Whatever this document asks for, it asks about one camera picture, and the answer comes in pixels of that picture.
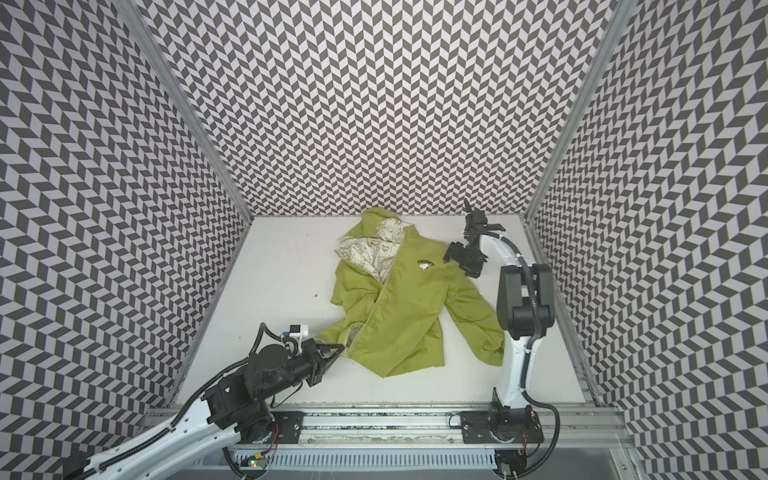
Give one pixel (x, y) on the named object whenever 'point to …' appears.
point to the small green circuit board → (258, 463)
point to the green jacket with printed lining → (397, 294)
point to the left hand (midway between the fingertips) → (347, 350)
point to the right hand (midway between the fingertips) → (459, 262)
